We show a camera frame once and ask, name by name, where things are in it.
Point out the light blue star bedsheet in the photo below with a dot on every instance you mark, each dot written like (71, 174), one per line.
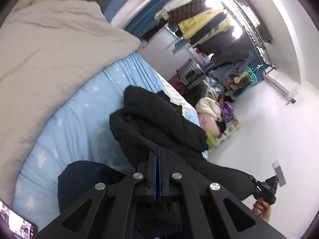
(80, 130)

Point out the purple patterned jacket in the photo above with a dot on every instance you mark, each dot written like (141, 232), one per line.
(227, 111)

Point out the blue pillow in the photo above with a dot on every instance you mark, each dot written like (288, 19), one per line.
(111, 8)

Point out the yellow fleece jacket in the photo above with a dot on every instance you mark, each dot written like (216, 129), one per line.
(200, 24)

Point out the black clothes rack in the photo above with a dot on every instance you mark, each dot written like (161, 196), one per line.
(245, 14)

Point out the plaid brown coat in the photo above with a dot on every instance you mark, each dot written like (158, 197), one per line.
(172, 18)

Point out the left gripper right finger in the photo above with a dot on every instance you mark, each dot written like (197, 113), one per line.
(206, 208)

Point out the white air conditioner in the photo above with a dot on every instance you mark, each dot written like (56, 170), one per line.
(282, 83)

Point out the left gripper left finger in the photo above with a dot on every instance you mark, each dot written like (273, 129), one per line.
(97, 201)

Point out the smartphone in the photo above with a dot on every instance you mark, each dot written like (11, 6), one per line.
(18, 225)

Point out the beige quilt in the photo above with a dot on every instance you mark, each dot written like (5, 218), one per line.
(48, 51)

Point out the black puffer coat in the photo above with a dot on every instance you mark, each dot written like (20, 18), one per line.
(148, 122)

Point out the polka dot board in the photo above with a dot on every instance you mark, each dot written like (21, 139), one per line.
(231, 128)

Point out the grey suitcase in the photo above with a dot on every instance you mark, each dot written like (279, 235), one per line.
(191, 74)

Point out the right hand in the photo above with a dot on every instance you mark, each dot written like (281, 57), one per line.
(262, 209)

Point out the cream white puffer jacket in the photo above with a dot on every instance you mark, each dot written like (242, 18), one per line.
(207, 105)

